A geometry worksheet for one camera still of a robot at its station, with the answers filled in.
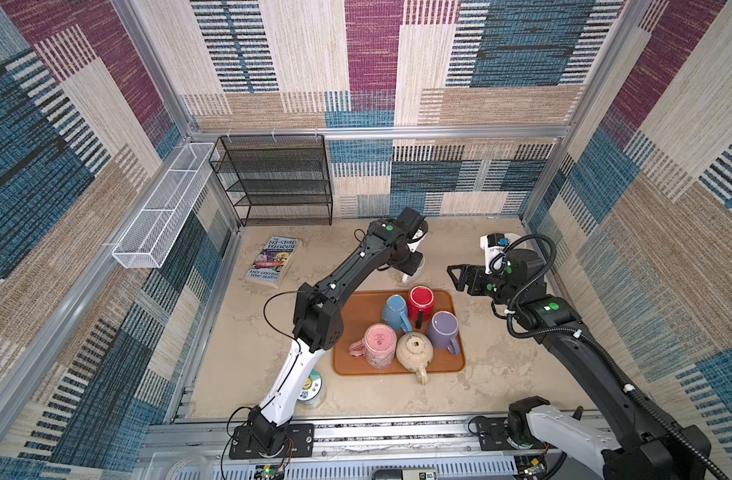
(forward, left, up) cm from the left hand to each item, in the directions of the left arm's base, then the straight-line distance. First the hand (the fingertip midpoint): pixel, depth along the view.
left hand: (412, 261), depth 91 cm
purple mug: (-20, -6, -5) cm, 21 cm away
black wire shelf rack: (+35, +46, +4) cm, 58 cm away
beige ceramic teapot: (-25, +2, -5) cm, 26 cm away
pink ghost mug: (-25, +11, -2) cm, 27 cm away
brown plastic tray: (-6, +15, -17) cm, 24 cm away
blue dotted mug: (-14, +6, -5) cm, 16 cm away
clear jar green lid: (-34, +27, -6) cm, 44 cm away
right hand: (-11, -10, +9) cm, 17 cm away
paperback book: (+11, +46, -12) cm, 49 cm away
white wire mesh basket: (-6, +64, +19) cm, 67 cm away
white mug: (-2, +1, -6) cm, 6 cm away
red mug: (-12, -2, -5) cm, 13 cm away
